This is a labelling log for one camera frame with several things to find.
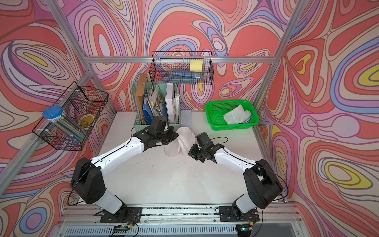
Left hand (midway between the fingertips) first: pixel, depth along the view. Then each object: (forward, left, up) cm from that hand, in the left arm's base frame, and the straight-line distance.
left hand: (181, 133), depth 83 cm
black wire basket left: (+9, +53, +13) cm, 56 cm away
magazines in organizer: (+24, +18, +3) cm, 30 cm away
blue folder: (+17, +22, 0) cm, 28 cm away
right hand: (-9, -5, -12) cm, 15 cm away
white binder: (+23, +8, +6) cm, 25 cm away
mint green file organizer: (+40, +15, +3) cm, 43 cm away
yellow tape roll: (-2, +45, +14) cm, 47 cm away
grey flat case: (+31, -2, -21) cm, 38 cm away
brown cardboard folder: (+23, +24, +14) cm, 36 cm away
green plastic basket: (+30, -24, -12) cm, 41 cm away
